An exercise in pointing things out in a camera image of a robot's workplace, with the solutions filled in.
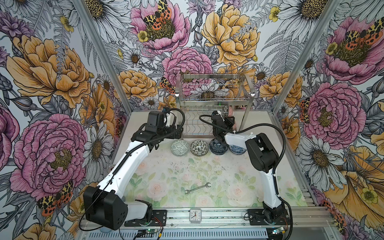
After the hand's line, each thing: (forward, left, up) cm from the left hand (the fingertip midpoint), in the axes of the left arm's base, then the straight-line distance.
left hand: (173, 133), depth 80 cm
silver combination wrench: (-23, -7, -23) cm, 33 cm away
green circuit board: (-40, +10, -22) cm, 47 cm away
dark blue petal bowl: (+2, -26, -20) cm, 33 cm away
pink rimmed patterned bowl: (+26, -36, -10) cm, 46 cm away
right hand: (+17, -37, -9) cm, 42 cm away
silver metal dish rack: (+41, -15, -9) cm, 45 cm away
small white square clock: (-35, -11, -21) cm, 42 cm away
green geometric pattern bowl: (+4, -2, -22) cm, 22 cm away
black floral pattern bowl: (+4, -14, -21) cm, 26 cm away
